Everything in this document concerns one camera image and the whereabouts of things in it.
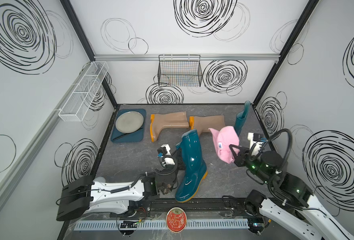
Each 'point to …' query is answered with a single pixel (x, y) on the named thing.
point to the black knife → (126, 134)
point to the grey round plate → (129, 122)
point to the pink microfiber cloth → (222, 138)
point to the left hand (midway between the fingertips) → (183, 149)
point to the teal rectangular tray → (139, 135)
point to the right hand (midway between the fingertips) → (231, 147)
